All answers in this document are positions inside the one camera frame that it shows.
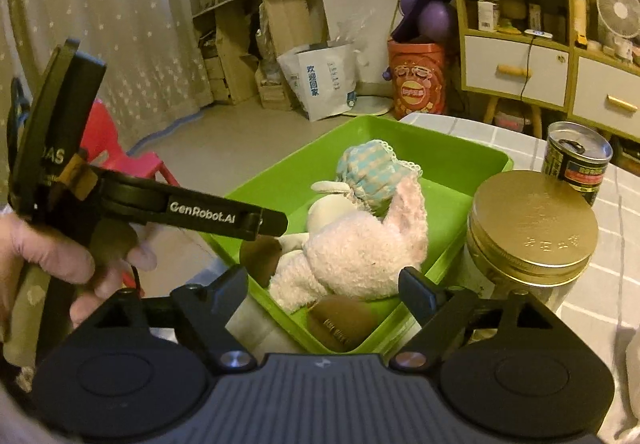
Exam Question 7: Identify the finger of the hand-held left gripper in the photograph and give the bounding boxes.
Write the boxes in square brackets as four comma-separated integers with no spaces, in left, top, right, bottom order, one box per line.
[100,170,290,241]

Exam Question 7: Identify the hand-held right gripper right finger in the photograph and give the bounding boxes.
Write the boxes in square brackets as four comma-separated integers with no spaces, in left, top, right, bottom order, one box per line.
[389,266,581,371]

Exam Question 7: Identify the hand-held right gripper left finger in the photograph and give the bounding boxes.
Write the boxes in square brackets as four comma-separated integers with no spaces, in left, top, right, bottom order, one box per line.
[75,265,258,371]

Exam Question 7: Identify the pink plush bunny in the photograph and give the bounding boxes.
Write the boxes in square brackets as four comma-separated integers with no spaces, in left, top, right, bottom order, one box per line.
[270,174,430,313]

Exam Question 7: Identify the green plastic tray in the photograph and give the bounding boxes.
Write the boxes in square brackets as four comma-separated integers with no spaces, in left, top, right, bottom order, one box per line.
[200,115,516,356]

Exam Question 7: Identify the beige bunny plush checkered dress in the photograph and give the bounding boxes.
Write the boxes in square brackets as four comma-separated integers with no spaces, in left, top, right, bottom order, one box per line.
[305,140,423,249]

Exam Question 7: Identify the person's left hand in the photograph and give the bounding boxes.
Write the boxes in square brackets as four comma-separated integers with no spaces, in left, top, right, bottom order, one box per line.
[0,215,158,329]

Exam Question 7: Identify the red plastic chair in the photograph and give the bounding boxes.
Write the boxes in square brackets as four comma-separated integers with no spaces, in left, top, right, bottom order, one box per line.
[80,98,181,189]

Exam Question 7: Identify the beige star-print curtain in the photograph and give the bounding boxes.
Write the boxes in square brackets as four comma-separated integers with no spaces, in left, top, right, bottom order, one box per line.
[0,0,216,165]

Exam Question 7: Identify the clear jar with metal lid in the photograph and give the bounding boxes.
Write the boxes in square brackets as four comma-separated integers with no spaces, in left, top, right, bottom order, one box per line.
[462,170,600,345]

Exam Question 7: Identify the white paper bag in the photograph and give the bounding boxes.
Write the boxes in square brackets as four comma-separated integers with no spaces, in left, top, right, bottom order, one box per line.
[277,41,358,122]

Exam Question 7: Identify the round white fan base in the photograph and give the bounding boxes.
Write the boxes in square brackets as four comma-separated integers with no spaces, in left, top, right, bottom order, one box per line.
[350,94,393,117]

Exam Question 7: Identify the tall black can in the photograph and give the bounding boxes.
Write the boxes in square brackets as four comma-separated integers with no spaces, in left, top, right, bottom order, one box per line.
[541,121,614,207]

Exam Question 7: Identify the clear storage box pink contents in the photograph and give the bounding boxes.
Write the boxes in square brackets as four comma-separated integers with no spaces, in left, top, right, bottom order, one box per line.
[495,98,533,132]

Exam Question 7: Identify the orange printed barrel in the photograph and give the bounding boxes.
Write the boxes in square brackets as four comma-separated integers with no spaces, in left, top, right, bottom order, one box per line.
[387,40,448,121]

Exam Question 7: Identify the wooden shelf unit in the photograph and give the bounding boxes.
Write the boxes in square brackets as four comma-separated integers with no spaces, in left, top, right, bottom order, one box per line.
[187,0,331,112]

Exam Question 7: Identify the tall yellow shelf cabinet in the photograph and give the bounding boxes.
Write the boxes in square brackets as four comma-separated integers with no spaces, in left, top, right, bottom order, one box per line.
[444,0,576,139]

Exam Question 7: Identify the purple ball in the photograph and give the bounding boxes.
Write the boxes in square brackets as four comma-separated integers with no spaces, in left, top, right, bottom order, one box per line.
[420,4,457,39]

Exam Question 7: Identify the low yellow drawer cabinet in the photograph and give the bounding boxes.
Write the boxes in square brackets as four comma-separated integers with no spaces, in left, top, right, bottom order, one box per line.
[567,46,640,145]

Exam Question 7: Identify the small white carton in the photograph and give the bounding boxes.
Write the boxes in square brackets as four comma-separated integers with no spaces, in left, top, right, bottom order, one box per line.
[476,0,501,32]

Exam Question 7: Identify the small white desk fan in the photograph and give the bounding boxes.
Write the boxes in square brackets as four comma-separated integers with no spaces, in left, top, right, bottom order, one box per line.
[597,0,640,59]

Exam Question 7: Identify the black cable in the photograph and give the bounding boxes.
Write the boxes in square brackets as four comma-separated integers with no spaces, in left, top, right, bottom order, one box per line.
[520,38,535,102]

